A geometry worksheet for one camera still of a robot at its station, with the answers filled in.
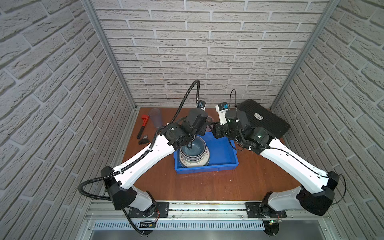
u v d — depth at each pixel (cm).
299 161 42
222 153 90
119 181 39
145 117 110
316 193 41
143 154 42
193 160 81
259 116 105
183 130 49
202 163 87
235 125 47
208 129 63
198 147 86
